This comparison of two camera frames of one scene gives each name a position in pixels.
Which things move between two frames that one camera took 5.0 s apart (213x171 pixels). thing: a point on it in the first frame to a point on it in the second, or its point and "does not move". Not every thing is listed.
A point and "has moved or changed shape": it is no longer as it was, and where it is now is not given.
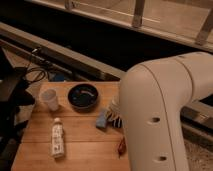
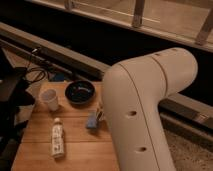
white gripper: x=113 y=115 to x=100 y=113
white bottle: x=58 y=139 does not move
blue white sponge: x=101 y=119 has moved or changed shape
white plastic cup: x=49 y=99 does not move
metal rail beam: x=63 y=58 does not move
